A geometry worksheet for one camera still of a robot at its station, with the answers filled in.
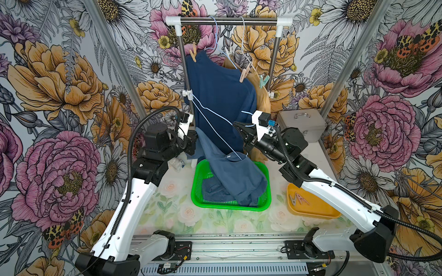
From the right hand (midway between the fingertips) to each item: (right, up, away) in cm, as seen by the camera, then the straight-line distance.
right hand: (234, 126), depth 60 cm
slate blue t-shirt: (-1, -21, +20) cm, 29 cm away
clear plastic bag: (-31, -18, +39) cm, 53 cm away
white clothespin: (+31, -34, +27) cm, 53 cm away
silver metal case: (+48, +7, +45) cm, 66 cm away
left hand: (-14, -3, +8) cm, 16 cm away
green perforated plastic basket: (-17, -31, +23) cm, 42 cm away
